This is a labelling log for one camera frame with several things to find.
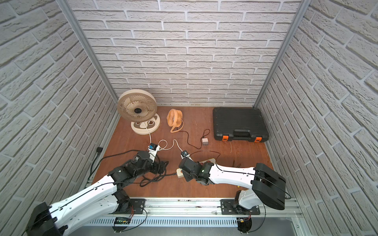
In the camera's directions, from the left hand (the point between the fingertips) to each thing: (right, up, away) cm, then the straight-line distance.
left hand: (160, 156), depth 81 cm
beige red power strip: (+10, -10, +2) cm, 14 cm away
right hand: (+16, -9, +2) cm, 19 cm away
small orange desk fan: (+6, +21, +16) cm, 27 cm away
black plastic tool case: (+54, +18, +21) cm, 61 cm away
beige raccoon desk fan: (-13, +28, +5) cm, 32 cm away
